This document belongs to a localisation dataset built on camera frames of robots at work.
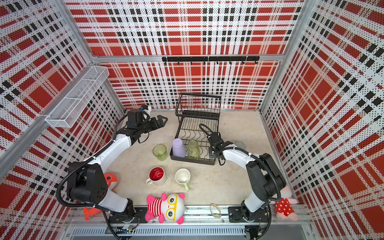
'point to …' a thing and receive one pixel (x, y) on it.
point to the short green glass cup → (160, 150)
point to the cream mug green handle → (182, 176)
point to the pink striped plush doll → (171, 208)
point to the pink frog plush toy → (284, 208)
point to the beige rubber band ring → (217, 216)
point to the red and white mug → (157, 176)
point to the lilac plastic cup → (178, 149)
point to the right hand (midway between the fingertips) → (215, 153)
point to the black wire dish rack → (192, 109)
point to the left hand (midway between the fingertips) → (162, 122)
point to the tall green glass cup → (193, 150)
